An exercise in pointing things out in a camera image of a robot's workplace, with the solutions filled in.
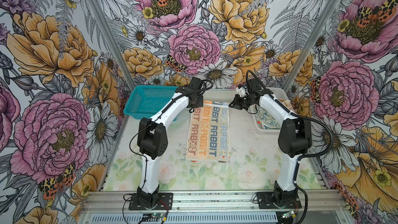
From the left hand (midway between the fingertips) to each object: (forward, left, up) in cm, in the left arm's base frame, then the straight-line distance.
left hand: (196, 107), depth 92 cm
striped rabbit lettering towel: (-9, -8, -15) cm, 19 cm away
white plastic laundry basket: (+16, -58, -6) cm, 60 cm away
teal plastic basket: (+18, +38, -16) cm, 45 cm away
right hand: (-1, -20, 0) cm, 20 cm away
